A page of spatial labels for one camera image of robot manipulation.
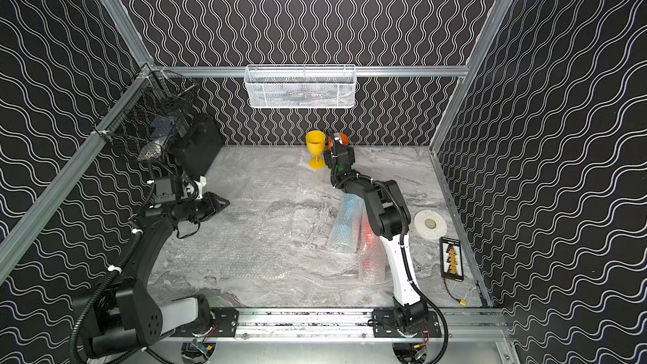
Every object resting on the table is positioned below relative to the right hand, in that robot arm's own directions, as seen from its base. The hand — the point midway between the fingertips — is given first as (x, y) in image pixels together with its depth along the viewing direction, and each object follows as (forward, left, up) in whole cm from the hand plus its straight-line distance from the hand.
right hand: (340, 147), depth 107 cm
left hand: (-32, +39, +7) cm, 51 cm away
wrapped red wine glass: (-50, -9, -3) cm, 51 cm away
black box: (-4, +58, +4) cm, 58 cm away
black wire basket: (-1, +72, +17) cm, 74 cm away
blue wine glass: (-39, 0, -3) cm, 40 cm away
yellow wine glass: (+2, +10, +2) cm, 10 cm away
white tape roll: (-31, -34, -10) cm, 47 cm away
